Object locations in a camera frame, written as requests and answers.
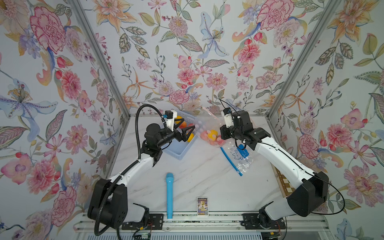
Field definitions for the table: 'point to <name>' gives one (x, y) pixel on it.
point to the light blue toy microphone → (169, 180)
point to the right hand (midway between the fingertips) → (220, 126)
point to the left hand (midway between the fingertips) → (191, 124)
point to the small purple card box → (202, 206)
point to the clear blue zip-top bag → (239, 155)
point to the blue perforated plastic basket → (177, 149)
